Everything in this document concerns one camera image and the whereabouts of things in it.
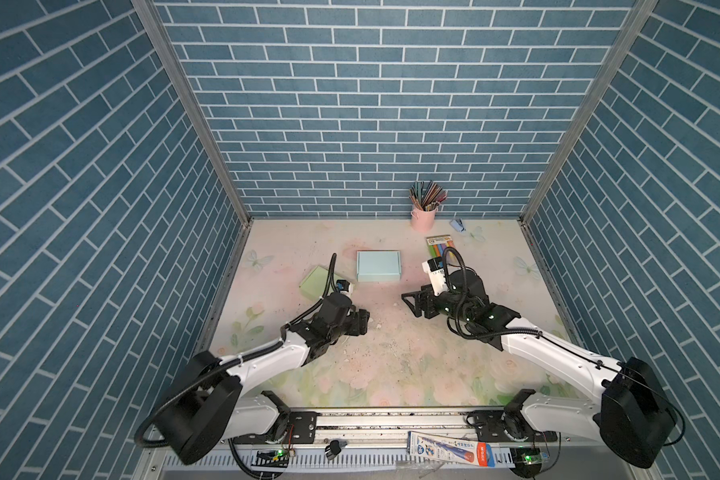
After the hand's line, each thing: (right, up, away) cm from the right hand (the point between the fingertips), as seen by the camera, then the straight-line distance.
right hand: (410, 289), depth 81 cm
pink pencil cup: (+9, +22, +33) cm, 40 cm away
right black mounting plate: (+21, -30, -13) cm, 39 cm away
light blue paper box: (-8, +5, +22) cm, 24 cm away
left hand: (-14, -8, +6) cm, 17 cm away
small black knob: (-20, -36, -12) cm, 42 cm away
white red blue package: (+8, -37, -10) cm, 39 cm away
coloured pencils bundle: (+10, +31, +32) cm, 45 cm away
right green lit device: (+27, -39, -11) cm, 49 cm away
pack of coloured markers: (+14, +13, +31) cm, 36 cm away
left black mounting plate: (-28, -34, -7) cm, 44 cm away
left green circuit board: (-34, -39, -10) cm, 53 cm away
